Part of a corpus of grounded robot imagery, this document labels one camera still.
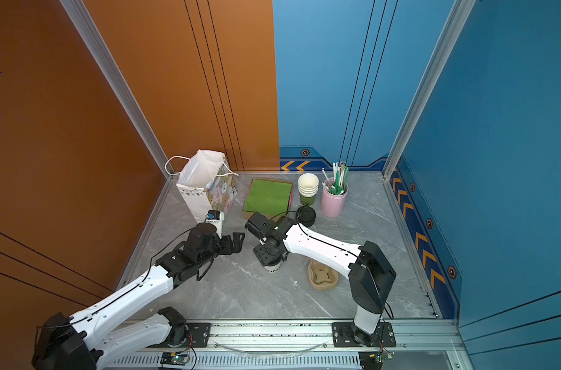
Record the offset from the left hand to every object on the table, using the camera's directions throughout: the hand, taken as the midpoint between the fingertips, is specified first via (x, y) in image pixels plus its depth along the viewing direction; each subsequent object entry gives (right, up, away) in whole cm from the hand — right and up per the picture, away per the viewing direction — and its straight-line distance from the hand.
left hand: (236, 231), depth 82 cm
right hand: (+12, -9, 0) cm, 15 cm away
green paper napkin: (+10, +12, +21) cm, 27 cm away
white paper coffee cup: (+13, -14, +2) cm, 19 cm away
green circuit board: (-18, -37, -11) cm, 43 cm away
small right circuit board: (+45, -37, -12) cm, 59 cm away
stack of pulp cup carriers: (+31, -17, +1) cm, 35 cm away
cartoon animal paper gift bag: (-10, +17, -1) cm, 20 cm away
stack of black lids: (+26, +4, +17) cm, 31 cm away
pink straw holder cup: (+38, +9, +16) cm, 42 cm away
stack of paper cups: (+28, +18, +18) cm, 37 cm away
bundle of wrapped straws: (+40, +20, +11) cm, 46 cm away
